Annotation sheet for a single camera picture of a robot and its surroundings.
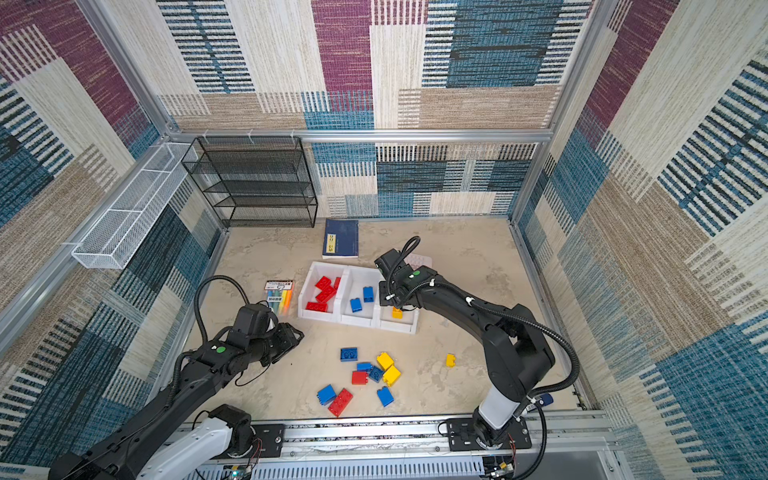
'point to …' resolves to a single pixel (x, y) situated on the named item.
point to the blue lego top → (356, 305)
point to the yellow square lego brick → (396, 313)
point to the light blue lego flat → (364, 366)
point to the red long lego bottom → (341, 402)
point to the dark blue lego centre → (376, 373)
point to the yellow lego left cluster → (385, 360)
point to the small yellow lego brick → (450, 360)
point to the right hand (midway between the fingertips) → (392, 297)
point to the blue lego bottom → (385, 396)
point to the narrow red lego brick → (337, 282)
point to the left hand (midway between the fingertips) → (300, 333)
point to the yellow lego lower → (391, 376)
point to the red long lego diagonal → (327, 291)
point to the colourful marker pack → (279, 295)
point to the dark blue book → (340, 238)
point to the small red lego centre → (359, 378)
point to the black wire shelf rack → (254, 181)
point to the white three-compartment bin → (349, 296)
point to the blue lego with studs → (348, 354)
